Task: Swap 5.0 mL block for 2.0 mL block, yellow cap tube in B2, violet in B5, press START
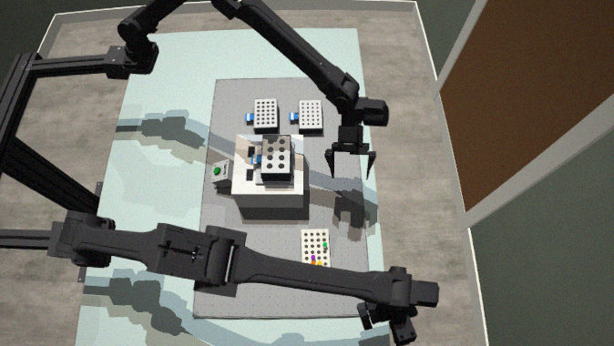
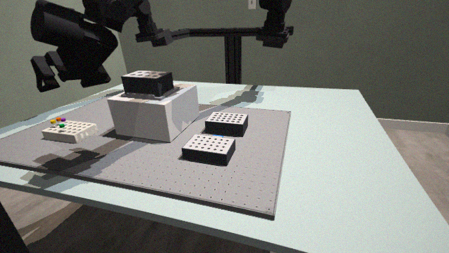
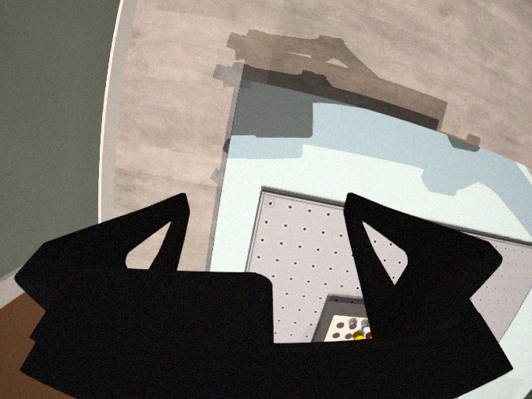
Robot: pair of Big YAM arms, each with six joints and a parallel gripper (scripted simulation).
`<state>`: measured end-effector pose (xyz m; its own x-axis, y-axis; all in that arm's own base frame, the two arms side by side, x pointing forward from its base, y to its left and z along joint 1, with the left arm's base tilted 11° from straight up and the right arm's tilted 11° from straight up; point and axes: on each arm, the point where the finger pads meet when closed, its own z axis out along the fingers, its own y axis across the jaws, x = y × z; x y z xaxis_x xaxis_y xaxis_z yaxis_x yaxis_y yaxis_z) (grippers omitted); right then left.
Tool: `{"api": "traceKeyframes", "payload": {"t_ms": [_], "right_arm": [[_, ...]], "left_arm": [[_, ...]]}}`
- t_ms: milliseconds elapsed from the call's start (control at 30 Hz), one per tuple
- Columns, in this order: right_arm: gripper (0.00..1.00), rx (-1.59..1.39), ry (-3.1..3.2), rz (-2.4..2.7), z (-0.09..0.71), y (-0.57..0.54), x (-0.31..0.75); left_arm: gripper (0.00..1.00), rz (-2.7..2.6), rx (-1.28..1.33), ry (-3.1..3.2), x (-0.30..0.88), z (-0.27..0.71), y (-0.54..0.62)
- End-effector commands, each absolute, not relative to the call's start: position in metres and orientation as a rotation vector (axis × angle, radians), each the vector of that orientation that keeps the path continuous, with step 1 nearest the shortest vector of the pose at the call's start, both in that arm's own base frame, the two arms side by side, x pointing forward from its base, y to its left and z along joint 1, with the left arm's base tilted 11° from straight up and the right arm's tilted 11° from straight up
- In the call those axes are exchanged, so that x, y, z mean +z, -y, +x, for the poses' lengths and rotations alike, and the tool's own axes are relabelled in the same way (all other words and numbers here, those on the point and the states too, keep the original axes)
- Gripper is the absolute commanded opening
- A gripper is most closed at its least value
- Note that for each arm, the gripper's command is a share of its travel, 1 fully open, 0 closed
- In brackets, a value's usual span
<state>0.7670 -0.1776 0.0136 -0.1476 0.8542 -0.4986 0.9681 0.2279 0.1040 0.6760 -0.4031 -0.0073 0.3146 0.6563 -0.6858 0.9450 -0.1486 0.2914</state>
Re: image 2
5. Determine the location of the cream tube rack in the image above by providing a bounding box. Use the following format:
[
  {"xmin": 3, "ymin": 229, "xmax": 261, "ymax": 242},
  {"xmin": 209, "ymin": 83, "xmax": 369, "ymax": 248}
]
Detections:
[{"xmin": 42, "ymin": 121, "xmax": 98, "ymax": 143}]

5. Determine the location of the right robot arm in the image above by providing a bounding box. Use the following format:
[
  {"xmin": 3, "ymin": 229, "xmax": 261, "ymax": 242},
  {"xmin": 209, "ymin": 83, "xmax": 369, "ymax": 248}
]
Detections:
[{"xmin": 132, "ymin": 0, "xmax": 163, "ymax": 38}]

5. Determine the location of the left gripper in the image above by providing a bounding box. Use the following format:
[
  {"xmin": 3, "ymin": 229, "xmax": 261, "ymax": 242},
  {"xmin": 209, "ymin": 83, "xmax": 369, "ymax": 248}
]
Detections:
[{"xmin": 31, "ymin": 49, "xmax": 111, "ymax": 93}]

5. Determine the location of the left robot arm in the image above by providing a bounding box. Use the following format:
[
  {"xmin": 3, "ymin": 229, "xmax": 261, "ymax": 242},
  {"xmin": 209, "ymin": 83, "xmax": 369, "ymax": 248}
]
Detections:
[{"xmin": 31, "ymin": 0, "xmax": 292, "ymax": 65}]

